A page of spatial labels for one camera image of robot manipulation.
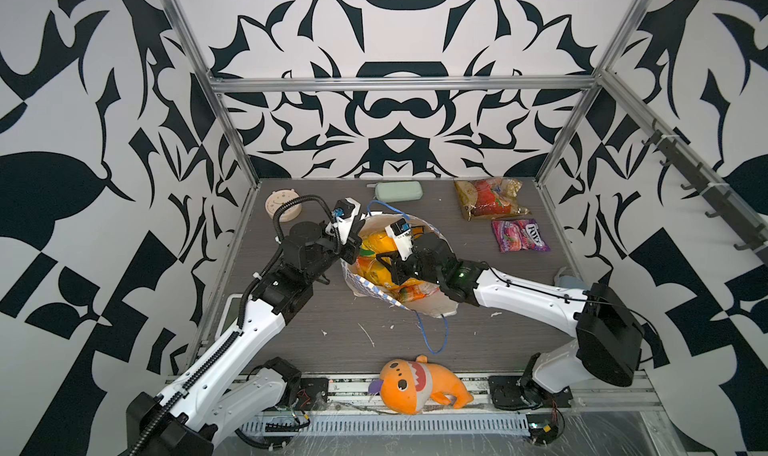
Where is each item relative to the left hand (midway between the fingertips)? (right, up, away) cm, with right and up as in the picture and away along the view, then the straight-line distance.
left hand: (361, 214), depth 70 cm
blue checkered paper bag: (+18, -24, +11) cm, 32 cm away
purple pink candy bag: (+50, -7, +30) cm, 58 cm away
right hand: (+5, -11, +8) cm, 14 cm away
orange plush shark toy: (+11, -38, -3) cm, 40 cm away
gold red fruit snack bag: (+41, +5, +36) cm, 55 cm away
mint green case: (+11, +8, +45) cm, 47 cm away
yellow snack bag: (+3, -15, +7) cm, 17 cm away
